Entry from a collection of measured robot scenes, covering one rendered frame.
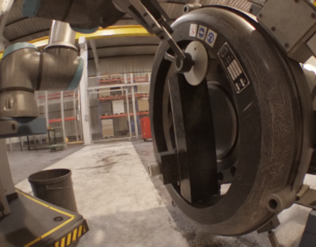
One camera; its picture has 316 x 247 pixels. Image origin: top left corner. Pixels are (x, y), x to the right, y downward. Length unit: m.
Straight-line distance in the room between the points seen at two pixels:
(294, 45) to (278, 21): 0.05
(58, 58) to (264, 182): 0.69
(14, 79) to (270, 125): 0.67
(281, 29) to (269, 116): 0.15
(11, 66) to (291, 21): 0.71
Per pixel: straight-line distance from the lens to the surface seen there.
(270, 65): 0.28
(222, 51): 0.34
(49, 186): 1.02
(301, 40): 0.29
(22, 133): 0.57
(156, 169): 0.52
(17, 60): 0.63
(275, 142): 0.27
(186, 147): 0.46
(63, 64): 0.64
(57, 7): 0.43
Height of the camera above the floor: 0.62
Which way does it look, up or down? level
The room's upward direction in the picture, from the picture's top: 6 degrees counter-clockwise
